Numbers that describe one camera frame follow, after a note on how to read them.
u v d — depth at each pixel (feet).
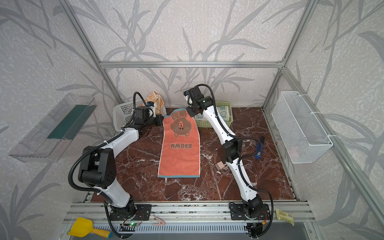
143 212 2.39
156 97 3.67
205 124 3.45
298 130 2.10
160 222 2.32
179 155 3.09
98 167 1.54
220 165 2.86
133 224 2.32
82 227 2.30
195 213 2.47
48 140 2.10
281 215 2.37
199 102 2.19
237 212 2.41
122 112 3.70
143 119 2.37
